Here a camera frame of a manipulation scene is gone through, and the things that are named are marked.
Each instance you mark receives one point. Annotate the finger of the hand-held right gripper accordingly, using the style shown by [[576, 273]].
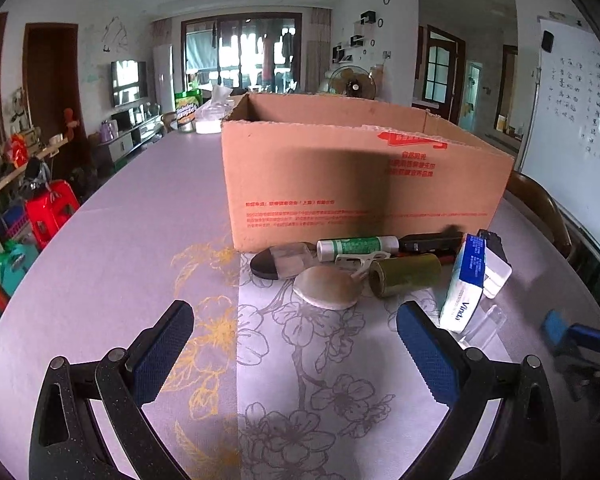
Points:
[[556, 329], [587, 377]]

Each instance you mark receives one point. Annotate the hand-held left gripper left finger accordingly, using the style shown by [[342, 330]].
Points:
[[162, 355]]

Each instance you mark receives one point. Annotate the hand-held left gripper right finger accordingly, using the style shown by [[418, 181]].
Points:
[[425, 355]]

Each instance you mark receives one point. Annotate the cardboard box with red print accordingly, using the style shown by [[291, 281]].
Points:
[[330, 175]]

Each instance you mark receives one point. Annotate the grey floral desktop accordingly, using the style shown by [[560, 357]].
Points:
[[130, 260]]

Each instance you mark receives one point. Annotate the white charger block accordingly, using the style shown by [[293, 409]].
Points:
[[497, 272]]

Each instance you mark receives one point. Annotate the olive green cylinder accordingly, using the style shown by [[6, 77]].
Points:
[[405, 275]]

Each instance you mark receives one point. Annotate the blue and white tissue pack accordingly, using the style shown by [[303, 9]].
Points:
[[467, 280]]

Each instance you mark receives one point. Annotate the black clip tool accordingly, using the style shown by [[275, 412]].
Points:
[[492, 240]]

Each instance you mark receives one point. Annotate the black rectangular device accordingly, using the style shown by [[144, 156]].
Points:
[[430, 242]]

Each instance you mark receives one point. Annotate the white plastic clip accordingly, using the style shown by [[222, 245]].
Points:
[[352, 261]]

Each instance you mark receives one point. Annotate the green and white tube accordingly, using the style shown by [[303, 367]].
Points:
[[357, 246]]

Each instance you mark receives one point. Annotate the wooden armchair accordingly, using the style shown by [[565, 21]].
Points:
[[540, 200]]

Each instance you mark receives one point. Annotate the black and clear brush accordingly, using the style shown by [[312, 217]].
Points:
[[282, 262]]

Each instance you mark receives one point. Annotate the red plastic stool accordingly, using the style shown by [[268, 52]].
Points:
[[50, 210]]

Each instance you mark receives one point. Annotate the television cabinet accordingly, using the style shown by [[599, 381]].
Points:
[[125, 142]]

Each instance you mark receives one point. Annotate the whiteboard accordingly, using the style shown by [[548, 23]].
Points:
[[575, 110]]

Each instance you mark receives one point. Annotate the green snack bag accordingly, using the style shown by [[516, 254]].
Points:
[[186, 110]]

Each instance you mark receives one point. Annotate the red toy figure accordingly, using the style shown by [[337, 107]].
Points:
[[71, 119]]

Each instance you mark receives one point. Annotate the television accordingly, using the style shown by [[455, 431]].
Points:
[[129, 82]]

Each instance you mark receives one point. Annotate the white refrigerator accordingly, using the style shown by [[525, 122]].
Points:
[[163, 80]]

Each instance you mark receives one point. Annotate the brown door with glass panes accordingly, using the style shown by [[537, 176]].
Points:
[[442, 72]]

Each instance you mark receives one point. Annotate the standing fan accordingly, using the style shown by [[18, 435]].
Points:
[[352, 82]]

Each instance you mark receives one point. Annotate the brown wooden door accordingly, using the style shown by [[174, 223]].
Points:
[[52, 90]]

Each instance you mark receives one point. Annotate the glass balcony door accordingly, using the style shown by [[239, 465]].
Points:
[[242, 50]]

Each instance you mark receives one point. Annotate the black wall shelves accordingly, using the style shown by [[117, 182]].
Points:
[[352, 42]]

